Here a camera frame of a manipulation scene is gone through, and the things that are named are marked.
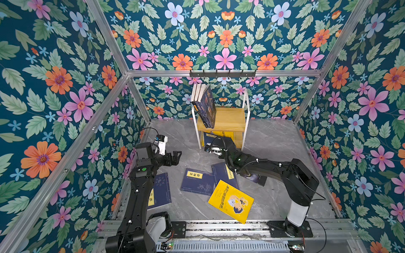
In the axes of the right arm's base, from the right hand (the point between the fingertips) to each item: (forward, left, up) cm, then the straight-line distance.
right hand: (228, 136), depth 89 cm
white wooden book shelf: (+7, -2, +4) cm, 9 cm away
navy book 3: (-15, +3, -15) cm, 21 cm away
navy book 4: (-28, +36, -16) cm, 49 cm away
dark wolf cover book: (-18, -18, -16) cm, 30 cm away
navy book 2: (-21, +17, -16) cm, 31 cm away
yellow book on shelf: (+11, -1, -11) cm, 16 cm away
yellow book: (-31, -2, -15) cm, 35 cm away
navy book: (-1, +11, +1) cm, 11 cm away
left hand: (-13, +28, +4) cm, 31 cm away
